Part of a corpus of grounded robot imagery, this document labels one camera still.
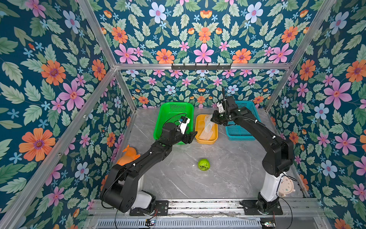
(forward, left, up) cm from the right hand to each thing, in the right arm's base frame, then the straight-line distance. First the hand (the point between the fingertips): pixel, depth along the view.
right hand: (214, 116), depth 88 cm
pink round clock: (-35, -40, -19) cm, 56 cm away
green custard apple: (-26, +6, -14) cm, 30 cm away
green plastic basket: (+19, +32, -17) cm, 41 cm away
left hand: (-10, +13, -1) cm, 16 cm away
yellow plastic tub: (+7, +9, -19) cm, 22 cm away
